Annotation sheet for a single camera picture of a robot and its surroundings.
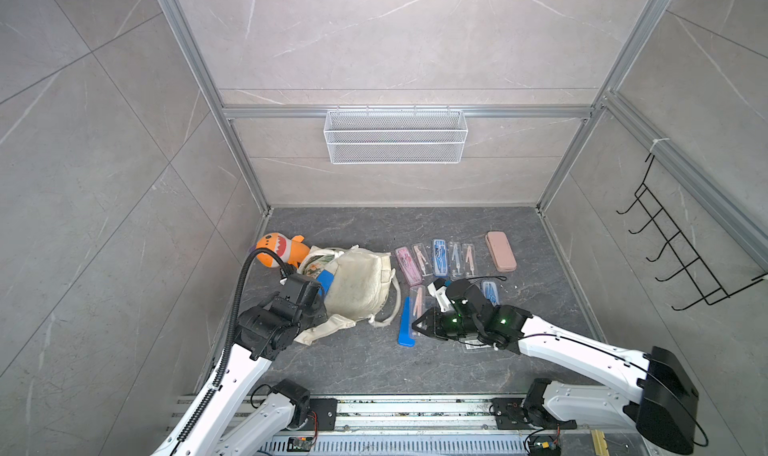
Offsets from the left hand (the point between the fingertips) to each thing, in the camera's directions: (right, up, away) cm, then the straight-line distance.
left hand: (320, 302), depth 73 cm
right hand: (+24, -7, +1) cm, 25 cm away
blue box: (+50, -2, +22) cm, 55 cm away
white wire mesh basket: (+15, +50, +28) cm, 59 cm away
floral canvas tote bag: (+10, +1, +15) cm, 18 cm away
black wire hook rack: (+81, +6, -15) cm, 83 cm away
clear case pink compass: (+29, +8, +31) cm, 43 cm away
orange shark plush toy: (-15, +11, +25) cm, 31 cm away
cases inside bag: (-4, +2, +24) cm, 25 cm away
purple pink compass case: (+24, +5, +28) cm, 37 cm away
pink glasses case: (+57, +11, +32) cm, 66 cm away
